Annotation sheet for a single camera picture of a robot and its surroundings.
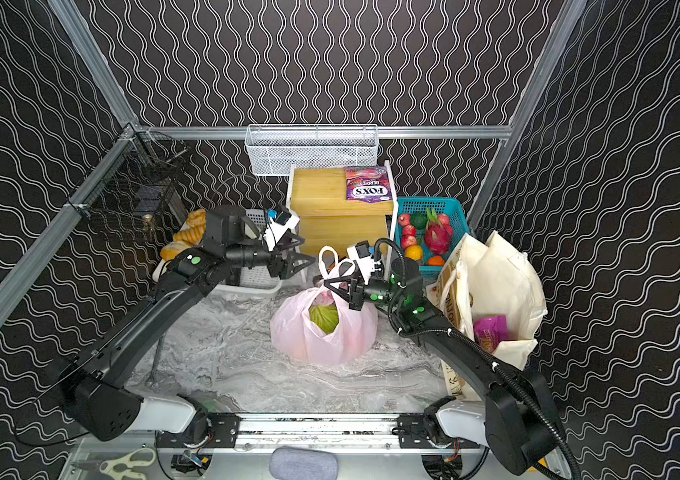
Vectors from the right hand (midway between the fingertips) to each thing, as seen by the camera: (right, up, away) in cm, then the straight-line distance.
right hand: (326, 284), depth 71 cm
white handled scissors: (-47, -43, -1) cm, 63 cm away
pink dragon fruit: (+38, +14, +33) cm, 53 cm away
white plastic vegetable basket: (-25, -2, +30) cm, 39 cm away
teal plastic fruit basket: (+46, +26, +45) cm, 70 cm away
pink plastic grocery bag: (-2, -10, +1) cm, 10 cm away
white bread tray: (-53, +15, +41) cm, 69 cm away
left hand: (-3, +8, -4) cm, 10 cm away
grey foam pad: (-6, -41, -3) cm, 41 cm away
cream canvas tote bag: (+44, +1, +14) cm, 46 cm away
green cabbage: (-1, -11, +15) cm, 18 cm away
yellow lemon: (+29, +8, +34) cm, 45 cm away
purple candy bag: (+42, -13, +6) cm, 44 cm away
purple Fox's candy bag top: (+11, +26, +9) cm, 30 cm away
